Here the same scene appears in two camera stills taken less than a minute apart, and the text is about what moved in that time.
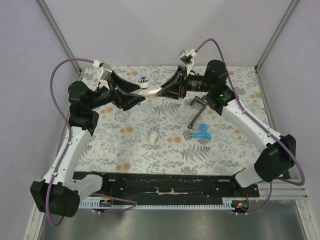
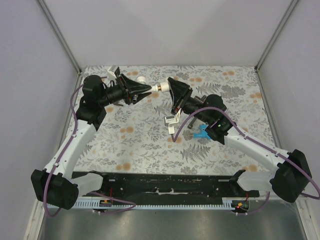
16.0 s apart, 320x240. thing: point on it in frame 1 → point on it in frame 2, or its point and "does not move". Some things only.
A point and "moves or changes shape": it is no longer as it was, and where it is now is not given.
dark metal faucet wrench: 202,101 does not move
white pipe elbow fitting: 153,137 moves or changes shape
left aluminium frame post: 60,35 does not move
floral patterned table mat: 168,135 does not move
